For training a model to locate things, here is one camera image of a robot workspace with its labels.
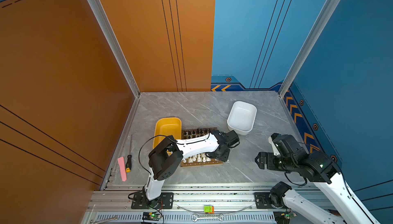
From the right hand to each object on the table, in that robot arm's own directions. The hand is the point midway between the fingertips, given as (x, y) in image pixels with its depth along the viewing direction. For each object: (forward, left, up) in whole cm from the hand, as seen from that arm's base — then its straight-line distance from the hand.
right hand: (261, 161), depth 68 cm
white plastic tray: (+38, -1, -18) cm, 42 cm away
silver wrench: (-19, +30, -18) cm, 40 cm away
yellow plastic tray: (+29, +51, -15) cm, 60 cm away
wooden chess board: (+7, +28, -16) cm, 33 cm away
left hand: (+8, +15, -15) cm, 23 cm away
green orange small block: (-16, +24, -16) cm, 33 cm away
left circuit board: (-18, +50, -19) cm, 56 cm away
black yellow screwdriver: (+9, +69, -16) cm, 71 cm away
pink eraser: (+4, +71, -17) cm, 73 cm away
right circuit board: (-19, -11, -20) cm, 29 cm away
